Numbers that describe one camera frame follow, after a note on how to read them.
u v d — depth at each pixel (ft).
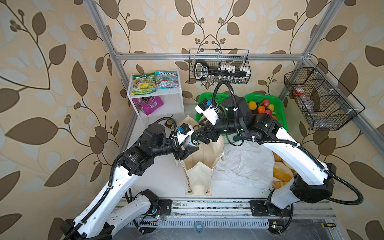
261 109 3.65
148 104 2.98
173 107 3.27
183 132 1.67
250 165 2.82
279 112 3.43
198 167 2.08
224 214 2.42
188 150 1.78
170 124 3.48
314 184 1.32
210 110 1.62
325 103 2.39
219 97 3.96
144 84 2.70
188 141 1.90
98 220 1.24
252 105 3.64
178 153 1.80
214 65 2.85
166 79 2.71
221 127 1.62
